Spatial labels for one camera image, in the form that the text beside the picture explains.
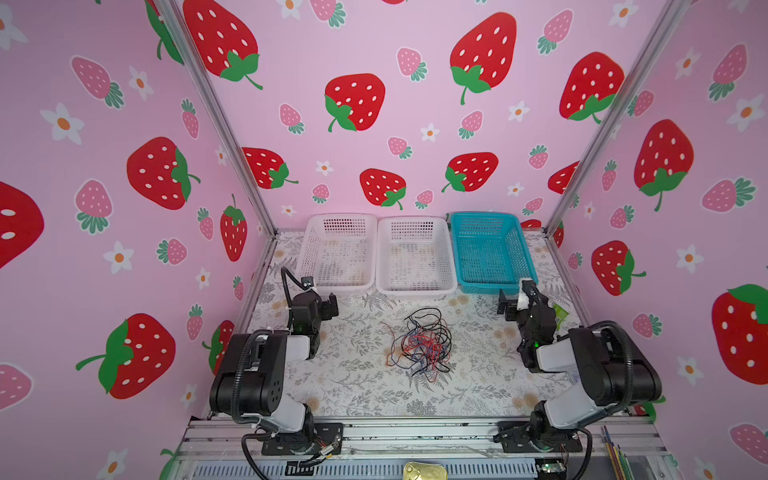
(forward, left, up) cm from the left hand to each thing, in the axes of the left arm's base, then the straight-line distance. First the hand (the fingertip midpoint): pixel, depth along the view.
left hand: (319, 296), depth 95 cm
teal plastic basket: (+24, -62, -5) cm, 67 cm away
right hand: (0, -63, +4) cm, 63 cm away
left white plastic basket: (+23, -3, -5) cm, 24 cm away
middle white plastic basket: (+21, -32, -4) cm, 38 cm away
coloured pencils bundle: (-44, -79, -4) cm, 90 cm away
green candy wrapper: (-4, -79, -4) cm, 79 cm away
